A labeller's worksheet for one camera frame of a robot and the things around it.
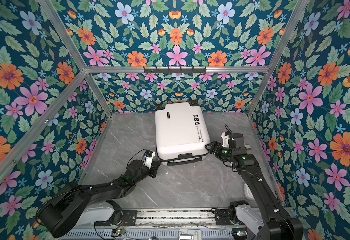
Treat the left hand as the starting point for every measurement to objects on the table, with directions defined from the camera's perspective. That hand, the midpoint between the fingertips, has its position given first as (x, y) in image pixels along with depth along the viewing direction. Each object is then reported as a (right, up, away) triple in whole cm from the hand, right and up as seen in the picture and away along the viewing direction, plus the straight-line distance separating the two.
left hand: (162, 159), depth 84 cm
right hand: (+26, +8, -6) cm, 28 cm away
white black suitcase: (+11, +14, -2) cm, 18 cm away
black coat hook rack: (+7, +54, +9) cm, 55 cm away
